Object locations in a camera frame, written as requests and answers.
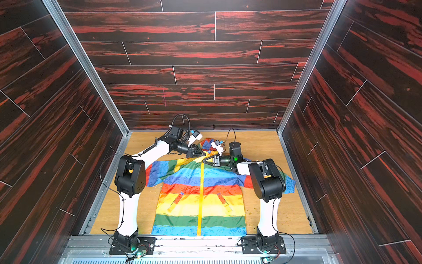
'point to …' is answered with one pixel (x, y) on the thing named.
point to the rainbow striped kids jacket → (196, 199)
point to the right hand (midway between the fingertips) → (205, 160)
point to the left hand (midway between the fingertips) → (205, 155)
